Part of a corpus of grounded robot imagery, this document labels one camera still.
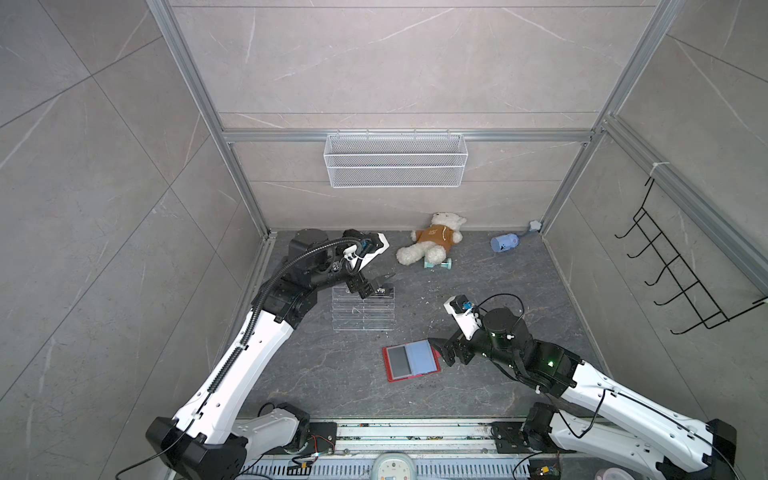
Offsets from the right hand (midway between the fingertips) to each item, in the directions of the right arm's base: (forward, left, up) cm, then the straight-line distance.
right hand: (442, 324), depth 72 cm
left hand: (+11, +15, +17) cm, 25 cm away
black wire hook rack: (-2, -54, +11) cm, 55 cm away
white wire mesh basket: (+56, +12, +10) cm, 59 cm away
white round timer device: (-27, +13, -17) cm, 34 cm away
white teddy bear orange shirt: (+39, -4, -12) cm, 41 cm away
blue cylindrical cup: (+41, -31, -16) cm, 54 cm away
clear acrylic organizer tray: (+14, +26, -19) cm, 35 cm away
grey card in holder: (-2, +10, -20) cm, 23 cm away
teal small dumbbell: (+32, -8, -18) cm, 38 cm away
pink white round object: (-29, -38, -18) cm, 51 cm away
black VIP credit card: (+18, +13, -12) cm, 25 cm away
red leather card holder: (-2, +7, -19) cm, 21 cm away
